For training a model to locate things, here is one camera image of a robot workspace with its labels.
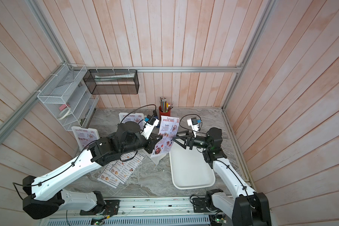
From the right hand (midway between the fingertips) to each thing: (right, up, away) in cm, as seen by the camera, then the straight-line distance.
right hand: (174, 138), depth 69 cm
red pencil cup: (-7, +15, +35) cm, 38 cm away
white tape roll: (-66, +13, +13) cm, 68 cm away
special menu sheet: (-3, +4, -5) cm, 7 cm away
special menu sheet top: (-54, -1, +15) cm, 56 cm away
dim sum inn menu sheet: (-40, -26, +14) cm, 50 cm away
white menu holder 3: (-10, -16, +21) cm, 28 cm away
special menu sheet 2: (-23, +11, +21) cm, 33 cm away
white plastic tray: (+11, -23, +19) cm, 31 cm away
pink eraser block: (-66, +17, +12) cm, 69 cm away
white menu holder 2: (-55, -1, +15) cm, 57 cm away
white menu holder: (-34, +12, +21) cm, 42 cm away
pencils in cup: (-5, +20, +35) cm, 40 cm away
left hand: (-7, 0, -6) cm, 9 cm away
